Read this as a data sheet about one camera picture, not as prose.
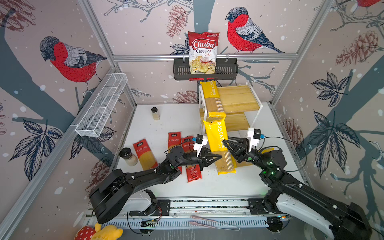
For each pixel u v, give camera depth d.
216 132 0.58
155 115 1.07
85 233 0.63
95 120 0.72
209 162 0.64
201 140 0.60
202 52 0.85
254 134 0.54
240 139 0.60
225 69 0.95
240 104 0.76
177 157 0.57
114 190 0.42
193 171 0.83
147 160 0.89
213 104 0.73
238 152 0.57
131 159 0.84
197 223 0.69
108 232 0.63
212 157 0.65
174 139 0.98
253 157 0.58
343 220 0.41
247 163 0.61
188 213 0.73
